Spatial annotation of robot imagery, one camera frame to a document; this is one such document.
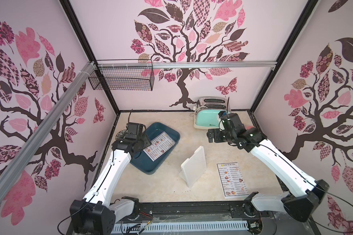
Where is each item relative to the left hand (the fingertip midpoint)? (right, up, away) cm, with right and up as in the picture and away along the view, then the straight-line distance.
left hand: (145, 144), depth 79 cm
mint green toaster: (+38, +18, +21) cm, 47 cm away
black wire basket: (-18, +44, +15) cm, 50 cm away
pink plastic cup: (+73, +10, +31) cm, 79 cm away
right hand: (+38, +7, -5) cm, 39 cm away
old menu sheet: (+50, -23, +4) cm, 55 cm away
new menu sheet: (+5, -4, +19) cm, 20 cm away
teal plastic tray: (+16, +3, +22) cm, 27 cm away
